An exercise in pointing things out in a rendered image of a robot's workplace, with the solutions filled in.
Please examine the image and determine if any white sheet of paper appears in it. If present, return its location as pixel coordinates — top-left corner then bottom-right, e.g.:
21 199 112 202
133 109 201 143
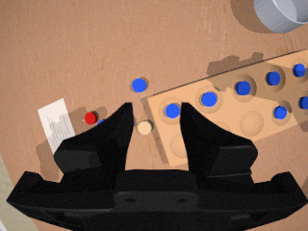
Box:
38 98 76 154

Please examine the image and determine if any red disc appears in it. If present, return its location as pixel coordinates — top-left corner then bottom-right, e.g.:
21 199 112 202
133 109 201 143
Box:
85 112 97 125

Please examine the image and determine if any tan tray with round pockets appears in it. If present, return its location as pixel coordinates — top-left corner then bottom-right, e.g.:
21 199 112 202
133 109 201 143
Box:
147 49 308 167

